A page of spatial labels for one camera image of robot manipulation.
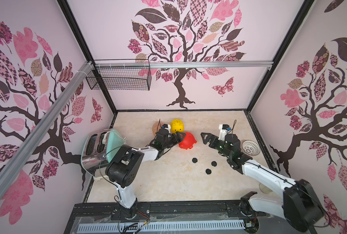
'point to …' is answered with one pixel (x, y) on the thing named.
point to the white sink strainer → (251, 147)
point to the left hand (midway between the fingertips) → (184, 138)
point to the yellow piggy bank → (177, 125)
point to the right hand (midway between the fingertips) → (206, 134)
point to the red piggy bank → (188, 142)
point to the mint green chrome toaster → (99, 147)
